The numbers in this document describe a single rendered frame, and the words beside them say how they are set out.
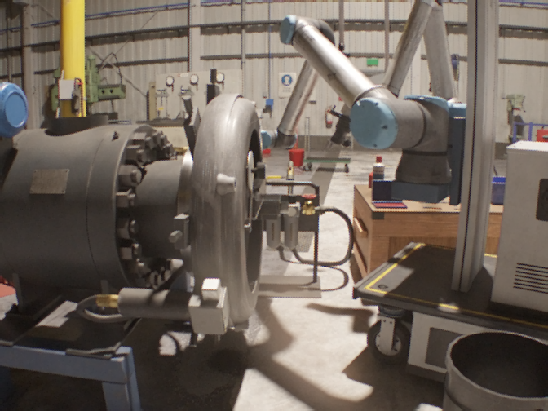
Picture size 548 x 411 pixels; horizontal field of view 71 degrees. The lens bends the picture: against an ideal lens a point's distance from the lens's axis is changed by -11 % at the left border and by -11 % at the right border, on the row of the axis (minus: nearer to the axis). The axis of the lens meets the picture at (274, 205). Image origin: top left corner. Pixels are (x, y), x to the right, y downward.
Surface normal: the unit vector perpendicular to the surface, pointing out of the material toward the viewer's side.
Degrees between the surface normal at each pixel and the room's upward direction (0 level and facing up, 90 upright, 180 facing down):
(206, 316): 112
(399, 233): 90
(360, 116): 93
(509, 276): 90
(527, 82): 90
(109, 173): 57
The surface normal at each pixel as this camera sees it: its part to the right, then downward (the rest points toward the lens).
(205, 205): -0.05, -0.05
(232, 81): -0.34, 0.19
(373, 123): -0.83, 0.16
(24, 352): -0.07, 0.21
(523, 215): -0.59, 0.17
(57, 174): -0.06, -0.28
